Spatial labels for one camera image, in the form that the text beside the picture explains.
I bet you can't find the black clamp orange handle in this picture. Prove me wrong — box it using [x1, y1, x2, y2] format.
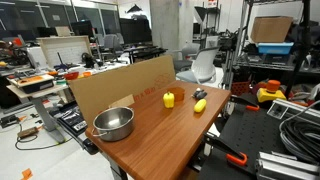
[229, 94, 261, 112]
[203, 132, 249, 167]

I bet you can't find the brown cardboard box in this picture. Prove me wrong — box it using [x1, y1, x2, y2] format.
[250, 15, 294, 44]

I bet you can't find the orange topped grey device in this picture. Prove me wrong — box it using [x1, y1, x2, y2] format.
[8, 73, 55, 94]

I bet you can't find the black computer monitor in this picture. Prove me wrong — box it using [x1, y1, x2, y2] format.
[70, 20, 95, 38]

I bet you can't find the black tripod pole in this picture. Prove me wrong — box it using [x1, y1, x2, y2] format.
[284, 0, 313, 98]

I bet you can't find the metal wire shelf rack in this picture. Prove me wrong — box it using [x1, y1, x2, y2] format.
[221, 0, 320, 91]

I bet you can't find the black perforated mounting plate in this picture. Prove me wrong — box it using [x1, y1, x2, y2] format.
[196, 93, 320, 180]

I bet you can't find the brown plastic cup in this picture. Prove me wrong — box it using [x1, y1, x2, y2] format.
[169, 86, 186, 102]

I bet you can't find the yellow emergency stop button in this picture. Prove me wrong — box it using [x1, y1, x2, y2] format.
[256, 79, 288, 104]

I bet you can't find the orange floor tape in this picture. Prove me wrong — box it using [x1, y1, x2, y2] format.
[20, 168, 34, 180]

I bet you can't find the black cable bundle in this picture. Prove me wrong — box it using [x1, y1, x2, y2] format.
[279, 118, 320, 164]

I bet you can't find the white office chair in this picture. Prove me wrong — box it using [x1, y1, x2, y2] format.
[175, 46, 221, 85]

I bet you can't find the silver aluminium extrusion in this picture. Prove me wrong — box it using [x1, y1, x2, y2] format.
[255, 151, 320, 180]
[266, 98, 320, 124]

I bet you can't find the orange bowl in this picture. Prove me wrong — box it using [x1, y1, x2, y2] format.
[63, 71, 80, 81]

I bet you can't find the stainless steel pot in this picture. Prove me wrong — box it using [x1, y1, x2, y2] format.
[90, 106, 136, 142]

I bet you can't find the grey office chair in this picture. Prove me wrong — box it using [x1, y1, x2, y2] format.
[173, 42, 201, 71]

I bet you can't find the white board wooden frame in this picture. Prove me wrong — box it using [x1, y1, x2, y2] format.
[35, 35, 93, 69]

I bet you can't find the large cardboard panel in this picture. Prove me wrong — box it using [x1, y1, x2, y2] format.
[68, 54, 177, 128]

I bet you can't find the brown power brick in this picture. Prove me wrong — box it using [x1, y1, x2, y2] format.
[17, 126, 39, 140]

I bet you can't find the yellow toy corn cob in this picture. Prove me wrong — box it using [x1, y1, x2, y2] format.
[193, 98, 208, 114]

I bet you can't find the yellow toy bell pepper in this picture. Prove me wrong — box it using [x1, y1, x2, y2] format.
[162, 91, 175, 109]

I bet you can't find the large black screen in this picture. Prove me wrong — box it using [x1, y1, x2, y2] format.
[119, 17, 153, 45]

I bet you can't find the blue plastic bin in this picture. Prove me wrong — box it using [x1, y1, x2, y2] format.
[256, 41, 295, 55]

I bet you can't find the grey standing desk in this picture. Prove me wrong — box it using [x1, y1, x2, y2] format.
[6, 81, 72, 144]

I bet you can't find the black box with labels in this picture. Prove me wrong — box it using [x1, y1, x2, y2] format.
[49, 101, 88, 138]

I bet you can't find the grey plush mouse doll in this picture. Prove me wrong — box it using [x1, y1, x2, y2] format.
[192, 87, 208, 101]

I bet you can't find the red plastic basket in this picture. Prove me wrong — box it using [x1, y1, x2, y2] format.
[230, 80, 251, 97]

